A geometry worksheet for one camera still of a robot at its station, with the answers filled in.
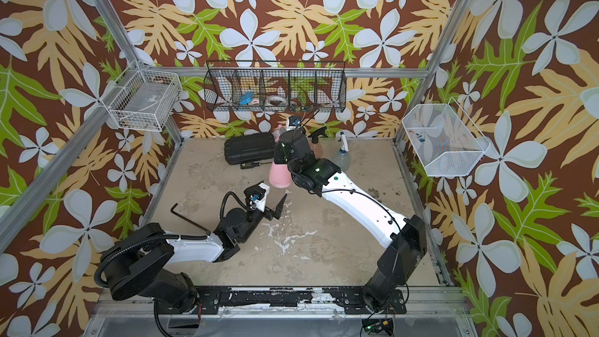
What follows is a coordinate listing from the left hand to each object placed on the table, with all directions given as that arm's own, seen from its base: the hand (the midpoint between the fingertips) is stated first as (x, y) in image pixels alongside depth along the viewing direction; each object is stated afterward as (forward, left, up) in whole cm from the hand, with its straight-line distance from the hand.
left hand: (273, 185), depth 80 cm
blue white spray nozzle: (+21, -28, -3) cm, 35 cm away
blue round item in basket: (+37, +13, +10) cm, 40 cm away
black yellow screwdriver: (+22, +15, -18) cm, 32 cm away
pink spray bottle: (0, -3, +6) cm, 7 cm away
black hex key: (-9, +28, -20) cm, 35 cm away
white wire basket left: (+28, +51, +15) cm, 60 cm away
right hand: (+9, -3, +13) cm, 16 cm away
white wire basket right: (+15, -62, +7) cm, 65 cm away
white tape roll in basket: (+39, +1, +8) cm, 40 cm away
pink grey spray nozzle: (+40, +3, -15) cm, 43 cm away
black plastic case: (+30, +15, -15) cm, 37 cm away
